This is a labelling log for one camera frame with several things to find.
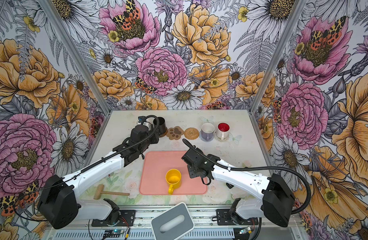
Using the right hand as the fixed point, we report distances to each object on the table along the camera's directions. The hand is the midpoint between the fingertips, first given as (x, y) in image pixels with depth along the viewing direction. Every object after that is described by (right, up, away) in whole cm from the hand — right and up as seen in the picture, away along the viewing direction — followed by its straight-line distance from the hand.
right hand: (196, 173), depth 80 cm
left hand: (-23, +20, +4) cm, 31 cm away
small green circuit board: (-40, -25, -9) cm, 48 cm away
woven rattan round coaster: (-2, +19, +28) cm, 34 cm away
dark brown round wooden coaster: (-20, +19, +22) cm, 35 cm away
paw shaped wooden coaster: (-14, +20, +28) cm, 37 cm away
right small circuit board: (+22, -24, -8) cm, 34 cm away
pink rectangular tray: (-25, +1, +12) cm, 28 cm away
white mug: (-25, +26, -7) cm, 37 cm away
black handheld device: (+18, -8, +3) cm, 20 cm away
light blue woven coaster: (+4, +16, +25) cm, 30 cm away
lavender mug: (+9, +21, +27) cm, 36 cm away
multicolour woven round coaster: (+17, +15, +24) cm, 33 cm away
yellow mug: (-13, -5, +7) cm, 15 cm away
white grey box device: (-12, -22, -7) cm, 26 cm away
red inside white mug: (+20, +23, +25) cm, 39 cm away
